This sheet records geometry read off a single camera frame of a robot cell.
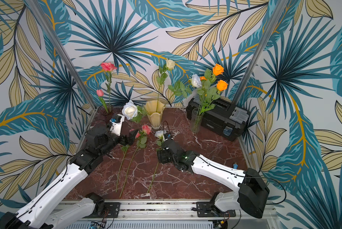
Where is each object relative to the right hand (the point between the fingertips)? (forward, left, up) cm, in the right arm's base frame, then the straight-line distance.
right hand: (162, 152), depth 80 cm
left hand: (+6, +16, +14) cm, 22 cm away
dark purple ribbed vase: (+25, +38, +6) cm, 45 cm away
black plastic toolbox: (+23, -38, +3) cm, 44 cm away
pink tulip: (+31, +37, +17) cm, 51 cm away
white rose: (+18, +2, -9) cm, 21 cm away
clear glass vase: (+25, -23, -2) cm, 34 cm away
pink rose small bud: (+13, +15, -10) cm, 22 cm away
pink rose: (+8, +25, -10) cm, 28 cm away
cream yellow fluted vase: (+30, +6, +3) cm, 30 cm away
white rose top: (+28, -10, +22) cm, 37 cm away
